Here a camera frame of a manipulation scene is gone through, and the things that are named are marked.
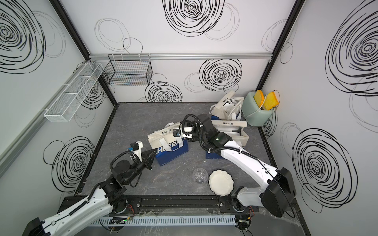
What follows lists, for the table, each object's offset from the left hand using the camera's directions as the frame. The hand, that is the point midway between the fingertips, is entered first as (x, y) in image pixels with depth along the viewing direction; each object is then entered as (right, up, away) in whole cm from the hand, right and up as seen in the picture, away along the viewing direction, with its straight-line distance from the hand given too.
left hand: (156, 150), depth 75 cm
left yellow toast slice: (+63, +30, +21) cm, 73 cm away
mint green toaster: (+60, +19, +23) cm, 67 cm away
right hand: (+16, +14, 0) cm, 21 cm away
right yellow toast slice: (+71, +28, +20) cm, 79 cm away
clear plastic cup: (+23, -17, +7) cm, 30 cm away
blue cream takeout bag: (+6, +2, 0) cm, 7 cm away
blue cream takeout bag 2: (+43, +23, +18) cm, 52 cm away
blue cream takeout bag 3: (+43, +10, +9) cm, 45 cm away
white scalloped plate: (+35, -19, +5) cm, 40 cm away
